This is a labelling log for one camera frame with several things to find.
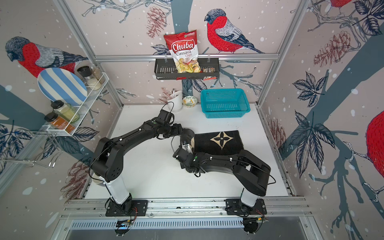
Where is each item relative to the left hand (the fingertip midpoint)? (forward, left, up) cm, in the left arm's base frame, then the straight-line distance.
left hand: (182, 129), depth 92 cm
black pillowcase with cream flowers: (-4, -25, -10) cm, 28 cm away
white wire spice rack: (+9, +48, +24) cm, 54 cm away
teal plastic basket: (+34, -32, -11) cm, 48 cm away
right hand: (-15, -2, -7) cm, 17 cm away
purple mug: (-37, +25, +24) cm, 51 cm away
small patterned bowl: (+35, -3, -11) cm, 37 cm away
